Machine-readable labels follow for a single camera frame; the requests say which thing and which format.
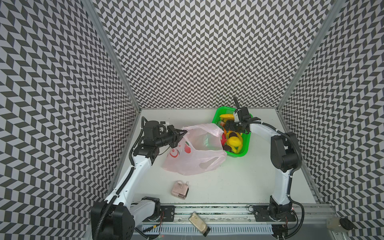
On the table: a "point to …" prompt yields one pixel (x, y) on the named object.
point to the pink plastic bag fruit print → (198, 150)
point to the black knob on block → (347, 224)
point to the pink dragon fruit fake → (223, 139)
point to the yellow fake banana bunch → (227, 117)
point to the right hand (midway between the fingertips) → (230, 129)
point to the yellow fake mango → (234, 141)
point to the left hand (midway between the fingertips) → (188, 131)
